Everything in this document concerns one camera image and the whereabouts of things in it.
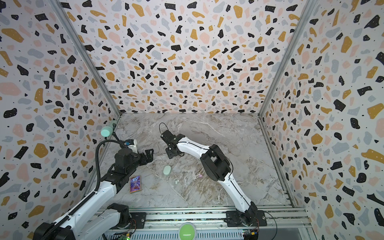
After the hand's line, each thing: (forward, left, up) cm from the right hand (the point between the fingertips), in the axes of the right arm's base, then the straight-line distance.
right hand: (172, 150), depth 97 cm
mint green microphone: (-9, +23, +32) cm, 40 cm away
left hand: (-7, +10, +13) cm, 18 cm away
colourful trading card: (-22, +18, 0) cm, 28 cm away
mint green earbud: (-19, -5, -2) cm, 20 cm away
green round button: (-43, -13, -2) cm, 45 cm away
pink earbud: (-16, -19, -2) cm, 25 cm away
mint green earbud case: (-13, +2, -2) cm, 13 cm away
